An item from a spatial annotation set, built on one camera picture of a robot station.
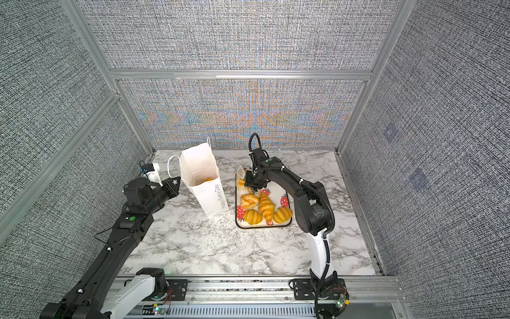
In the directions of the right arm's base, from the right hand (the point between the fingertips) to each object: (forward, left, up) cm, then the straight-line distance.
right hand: (247, 184), depth 96 cm
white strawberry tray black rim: (-16, -3, -4) cm, 17 cm away
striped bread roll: (+3, +4, -2) cm, 5 cm away
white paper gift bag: (+5, +24, +2) cm, 25 cm away
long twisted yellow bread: (+5, +21, -3) cm, 21 cm away
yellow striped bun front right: (-15, -16, -3) cm, 22 cm away
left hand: (-9, +25, +17) cm, 31 cm away
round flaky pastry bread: (-7, -1, -4) cm, 8 cm away
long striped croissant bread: (-10, -9, -4) cm, 14 cm away
